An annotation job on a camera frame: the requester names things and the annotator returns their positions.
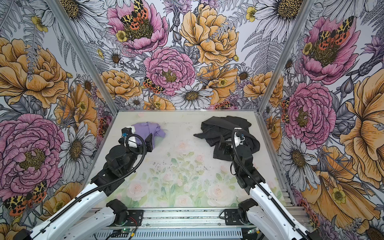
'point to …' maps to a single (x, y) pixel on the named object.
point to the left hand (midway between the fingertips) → (142, 137)
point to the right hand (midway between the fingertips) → (229, 139)
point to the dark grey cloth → (213, 128)
